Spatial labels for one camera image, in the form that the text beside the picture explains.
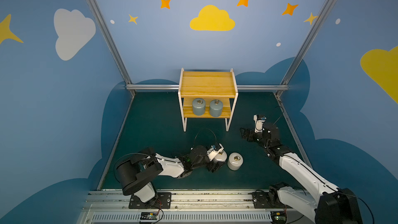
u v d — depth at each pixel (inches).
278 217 28.7
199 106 33.0
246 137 30.1
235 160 31.5
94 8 30.1
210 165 29.3
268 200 28.9
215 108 32.9
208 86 31.4
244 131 30.2
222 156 31.3
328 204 15.6
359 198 15.4
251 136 29.6
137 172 17.7
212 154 28.9
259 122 29.0
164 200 29.0
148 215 28.3
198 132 39.0
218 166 29.0
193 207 28.9
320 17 31.8
